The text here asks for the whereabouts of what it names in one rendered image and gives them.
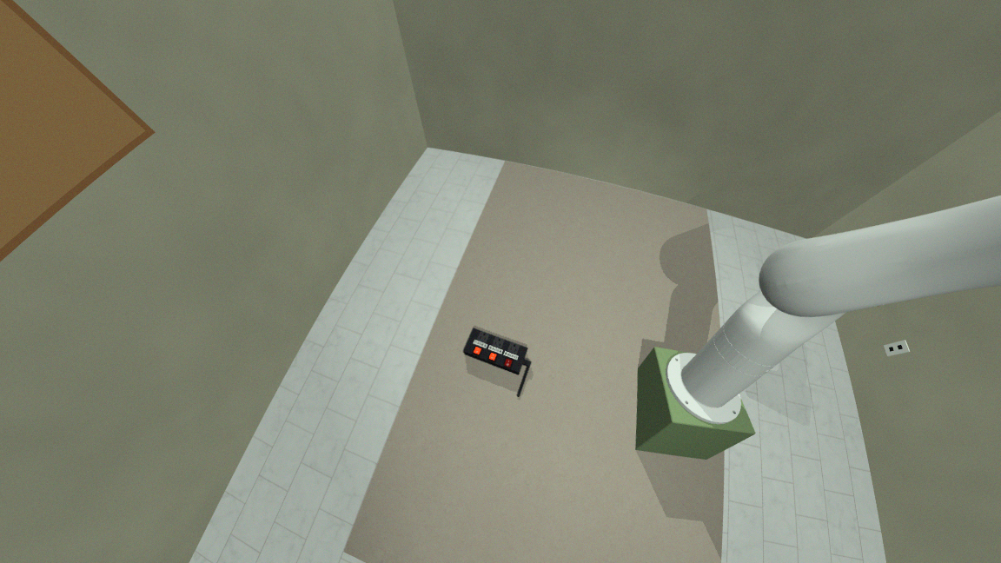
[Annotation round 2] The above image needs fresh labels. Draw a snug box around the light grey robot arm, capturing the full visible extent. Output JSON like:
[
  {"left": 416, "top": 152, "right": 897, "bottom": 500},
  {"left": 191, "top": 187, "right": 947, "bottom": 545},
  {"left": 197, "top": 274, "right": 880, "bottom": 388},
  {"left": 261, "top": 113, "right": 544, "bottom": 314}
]
[{"left": 666, "top": 195, "right": 1001, "bottom": 424}]

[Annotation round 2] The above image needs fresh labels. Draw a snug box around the black power strip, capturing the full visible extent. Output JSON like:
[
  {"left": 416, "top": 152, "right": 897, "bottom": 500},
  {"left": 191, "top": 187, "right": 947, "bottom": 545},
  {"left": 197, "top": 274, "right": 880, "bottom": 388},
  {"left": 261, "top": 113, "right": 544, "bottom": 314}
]
[{"left": 463, "top": 328, "right": 531, "bottom": 397}]

